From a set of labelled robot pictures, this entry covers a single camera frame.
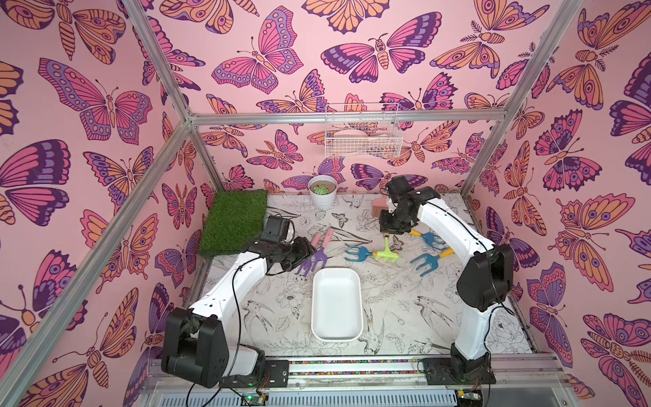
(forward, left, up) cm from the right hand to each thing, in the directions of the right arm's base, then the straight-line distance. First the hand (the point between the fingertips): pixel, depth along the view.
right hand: (376, 231), depth 88 cm
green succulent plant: (+24, +21, -3) cm, 31 cm away
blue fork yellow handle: (0, +3, -16) cm, 16 cm away
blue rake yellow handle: (-3, -23, -15) cm, 27 cm away
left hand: (-9, +21, 0) cm, 23 cm away
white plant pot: (+23, +20, -10) cm, 32 cm away
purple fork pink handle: (-5, +25, -14) cm, 29 cm away
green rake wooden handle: (-10, -2, 0) cm, 10 cm away
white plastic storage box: (-20, +14, -16) cm, 29 cm away
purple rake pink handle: (-1, +20, -14) cm, 25 cm away
